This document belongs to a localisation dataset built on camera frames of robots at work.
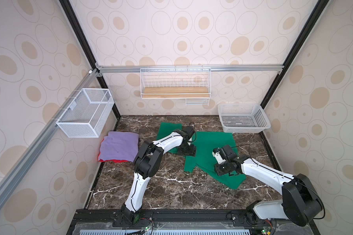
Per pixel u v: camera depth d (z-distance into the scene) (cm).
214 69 172
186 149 86
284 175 47
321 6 67
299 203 42
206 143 108
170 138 66
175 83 100
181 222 73
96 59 88
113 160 93
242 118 121
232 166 62
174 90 100
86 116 106
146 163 56
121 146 96
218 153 73
